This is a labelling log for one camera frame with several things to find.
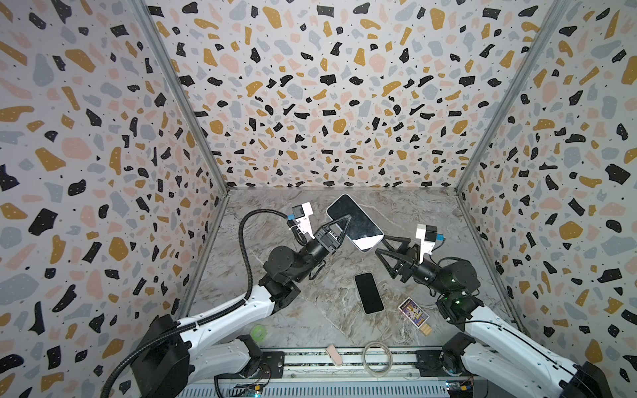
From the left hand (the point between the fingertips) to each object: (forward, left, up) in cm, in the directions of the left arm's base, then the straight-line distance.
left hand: (353, 220), depth 58 cm
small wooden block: (-14, -25, -40) cm, 49 cm away
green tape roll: (-14, +29, -40) cm, 52 cm away
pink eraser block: (-21, +5, -39) cm, 45 cm away
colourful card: (-9, -23, -39) cm, 46 cm away
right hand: (-3, -8, -8) cm, 12 cm away
